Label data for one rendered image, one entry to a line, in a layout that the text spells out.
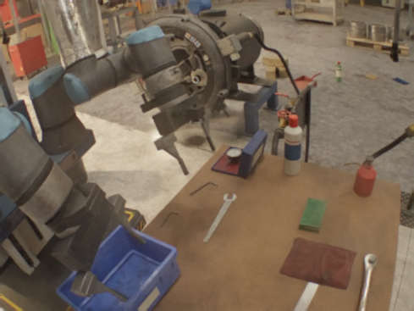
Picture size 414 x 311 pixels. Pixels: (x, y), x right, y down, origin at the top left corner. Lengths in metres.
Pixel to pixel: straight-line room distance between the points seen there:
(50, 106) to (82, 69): 0.30
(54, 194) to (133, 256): 0.56
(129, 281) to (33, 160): 0.56
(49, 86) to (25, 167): 0.61
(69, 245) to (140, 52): 0.45
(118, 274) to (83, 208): 0.54
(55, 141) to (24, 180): 0.65
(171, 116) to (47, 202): 0.37
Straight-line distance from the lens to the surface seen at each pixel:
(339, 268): 0.86
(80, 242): 0.45
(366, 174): 1.05
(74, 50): 0.75
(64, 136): 1.04
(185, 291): 0.83
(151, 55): 0.69
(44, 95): 1.00
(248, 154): 1.06
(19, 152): 0.40
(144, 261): 0.91
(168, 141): 0.66
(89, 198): 0.39
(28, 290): 1.26
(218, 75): 1.80
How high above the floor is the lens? 1.17
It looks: 33 degrees down
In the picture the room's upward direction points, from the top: 8 degrees counter-clockwise
